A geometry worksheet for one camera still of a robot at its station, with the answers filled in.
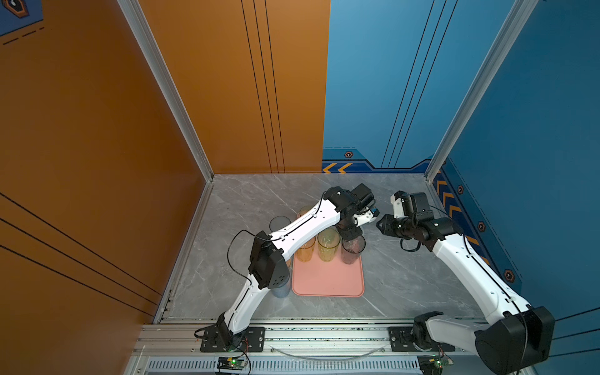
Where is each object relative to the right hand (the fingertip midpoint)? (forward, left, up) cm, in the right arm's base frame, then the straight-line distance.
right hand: (381, 224), depth 81 cm
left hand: (0, +10, -3) cm, 11 cm away
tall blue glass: (-18, +34, -15) cm, 41 cm away
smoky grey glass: (-3, +9, -12) cm, 15 cm away
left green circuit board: (-38, +50, -19) cm, 66 cm away
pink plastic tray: (-13, +19, -17) cm, 28 cm away
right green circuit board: (-38, -13, -20) cm, 45 cm away
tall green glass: (-2, +18, -8) cm, 20 cm away
